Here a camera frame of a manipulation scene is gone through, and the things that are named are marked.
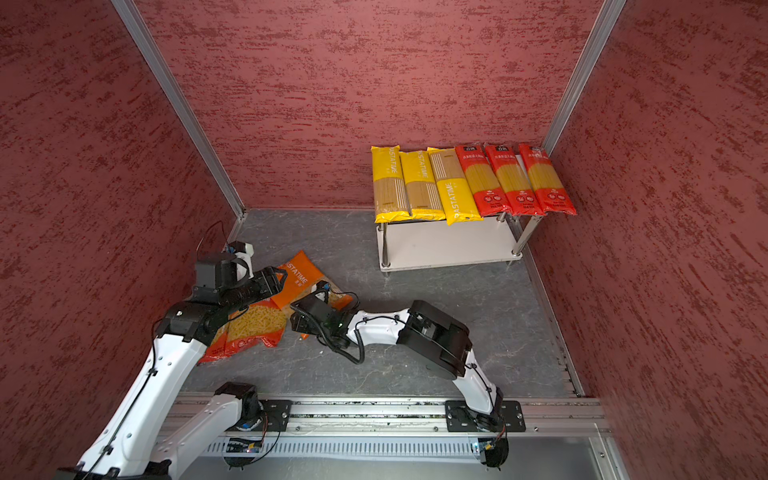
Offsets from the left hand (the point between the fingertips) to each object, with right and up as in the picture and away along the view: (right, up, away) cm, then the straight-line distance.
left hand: (278, 282), depth 75 cm
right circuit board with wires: (+55, -40, -5) cm, 68 cm away
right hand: (+1, -14, +8) cm, 16 cm away
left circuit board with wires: (-6, -40, -4) cm, 40 cm away
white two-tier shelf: (+35, +9, +26) cm, 44 cm away
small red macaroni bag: (-9, -14, +11) cm, 20 cm away
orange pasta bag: (-1, -1, +22) cm, 22 cm away
